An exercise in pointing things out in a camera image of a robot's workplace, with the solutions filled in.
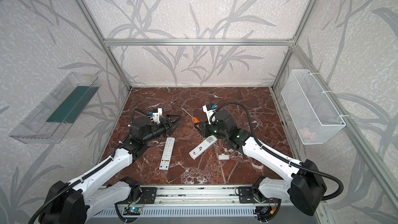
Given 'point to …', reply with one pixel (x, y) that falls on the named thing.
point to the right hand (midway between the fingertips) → (196, 120)
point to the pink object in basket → (305, 131)
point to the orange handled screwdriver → (194, 119)
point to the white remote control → (194, 153)
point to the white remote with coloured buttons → (167, 154)
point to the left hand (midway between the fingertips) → (182, 116)
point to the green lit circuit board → (132, 211)
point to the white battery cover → (224, 157)
